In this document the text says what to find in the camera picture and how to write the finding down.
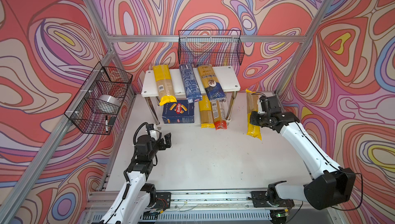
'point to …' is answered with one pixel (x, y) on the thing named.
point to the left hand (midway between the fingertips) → (164, 133)
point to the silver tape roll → (108, 100)
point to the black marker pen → (106, 124)
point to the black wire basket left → (95, 108)
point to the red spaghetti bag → (219, 110)
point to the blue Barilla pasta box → (181, 112)
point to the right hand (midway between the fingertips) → (253, 121)
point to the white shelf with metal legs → (149, 90)
